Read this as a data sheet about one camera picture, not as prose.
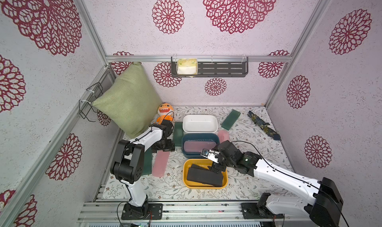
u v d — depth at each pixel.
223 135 1.02
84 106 0.73
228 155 0.59
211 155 0.67
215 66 0.93
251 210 0.74
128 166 0.48
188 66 0.90
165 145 0.81
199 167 0.88
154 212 0.74
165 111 1.09
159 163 0.91
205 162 0.69
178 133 1.03
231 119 1.13
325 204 0.38
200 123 1.09
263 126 1.06
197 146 0.99
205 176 0.81
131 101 0.87
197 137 0.99
